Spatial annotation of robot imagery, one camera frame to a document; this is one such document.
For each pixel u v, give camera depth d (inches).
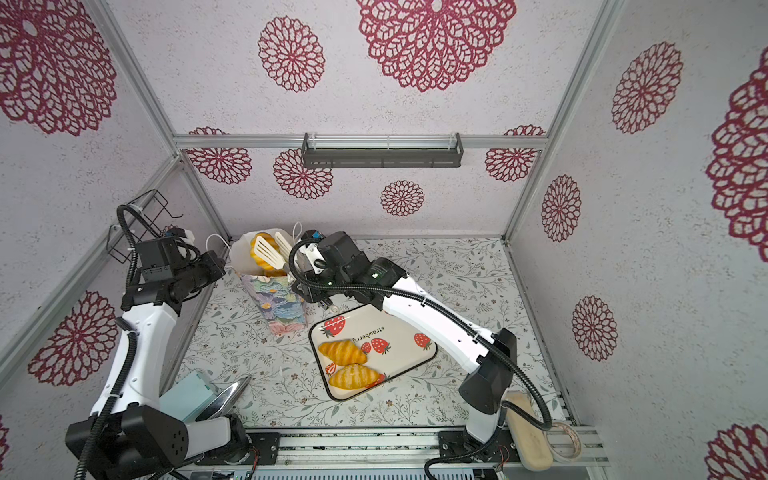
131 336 17.7
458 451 28.4
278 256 26.1
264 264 27.2
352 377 31.9
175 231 26.0
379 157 34.4
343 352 33.6
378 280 19.5
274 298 32.1
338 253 20.0
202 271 26.4
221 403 32.1
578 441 29.0
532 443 27.9
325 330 37.3
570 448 29.8
